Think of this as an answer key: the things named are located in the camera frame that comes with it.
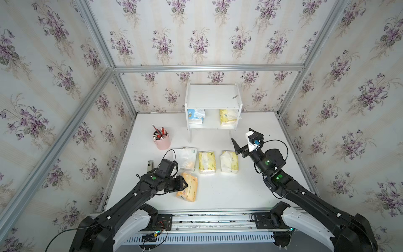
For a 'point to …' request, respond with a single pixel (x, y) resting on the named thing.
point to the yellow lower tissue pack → (228, 117)
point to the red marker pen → (162, 132)
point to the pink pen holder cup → (161, 139)
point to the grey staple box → (150, 165)
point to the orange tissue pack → (189, 193)
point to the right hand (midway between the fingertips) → (244, 133)
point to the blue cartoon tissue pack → (196, 116)
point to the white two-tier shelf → (209, 96)
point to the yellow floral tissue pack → (207, 161)
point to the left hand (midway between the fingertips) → (187, 187)
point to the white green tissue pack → (186, 157)
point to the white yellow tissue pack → (229, 161)
